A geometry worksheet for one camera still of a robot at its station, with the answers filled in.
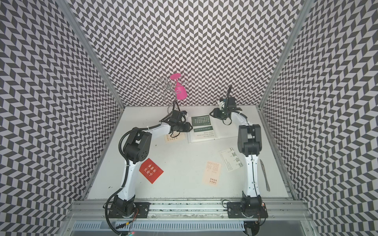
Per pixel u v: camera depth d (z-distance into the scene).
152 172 0.85
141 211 0.72
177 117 0.85
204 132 1.01
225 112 0.98
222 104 0.98
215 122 1.05
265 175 0.84
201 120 1.09
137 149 0.60
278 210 0.75
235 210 0.73
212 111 0.99
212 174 0.86
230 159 0.91
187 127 0.94
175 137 0.89
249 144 0.62
